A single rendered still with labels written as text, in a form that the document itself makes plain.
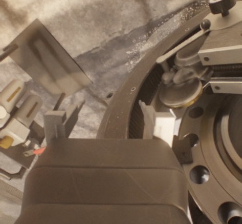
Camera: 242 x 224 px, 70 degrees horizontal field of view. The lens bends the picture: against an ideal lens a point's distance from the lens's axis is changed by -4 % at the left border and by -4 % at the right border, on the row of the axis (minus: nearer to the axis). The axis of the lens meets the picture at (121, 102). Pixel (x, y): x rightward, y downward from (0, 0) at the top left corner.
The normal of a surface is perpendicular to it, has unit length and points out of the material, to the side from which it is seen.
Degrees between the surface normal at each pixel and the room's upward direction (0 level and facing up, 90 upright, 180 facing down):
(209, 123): 90
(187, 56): 90
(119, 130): 90
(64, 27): 0
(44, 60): 0
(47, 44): 0
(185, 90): 90
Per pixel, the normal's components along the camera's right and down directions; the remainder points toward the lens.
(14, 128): 0.83, -0.36
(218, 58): -0.56, 0.74
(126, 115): -0.55, -0.67
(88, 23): -0.11, 0.65
